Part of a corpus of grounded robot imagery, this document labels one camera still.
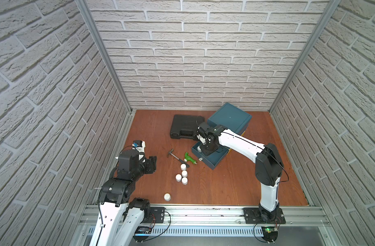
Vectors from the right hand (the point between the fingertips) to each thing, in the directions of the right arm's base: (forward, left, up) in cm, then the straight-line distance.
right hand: (209, 150), depth 89 cm
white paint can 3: (-15, +15, -6) cm, 22 cm away
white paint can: (-7, +16, -5) cm, 18 cm away
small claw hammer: (+4, +24, -7) cm, 25 cm away
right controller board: (-41, -24, -9) cm, 48 cm away
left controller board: (-37, +37, -9) cm, 53 cm away
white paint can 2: (-11, +15, -5) cm, 20 cm away
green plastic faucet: (-1, +13, -6) cm, 14 cm away
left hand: (-9, +29, +15) cm, 34 cm away
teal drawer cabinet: (+13, -15, +13) cm, 24 cm away
